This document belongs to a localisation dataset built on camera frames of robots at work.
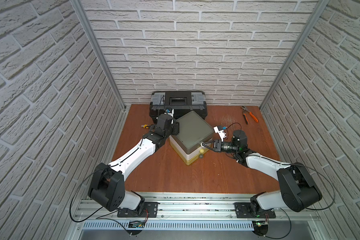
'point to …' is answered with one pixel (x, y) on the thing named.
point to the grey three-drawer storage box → (193, 131)
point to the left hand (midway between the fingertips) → (178, 122)
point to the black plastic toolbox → (183, 102)
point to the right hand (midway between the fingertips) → (204, 145)
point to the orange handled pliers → (245, 110)
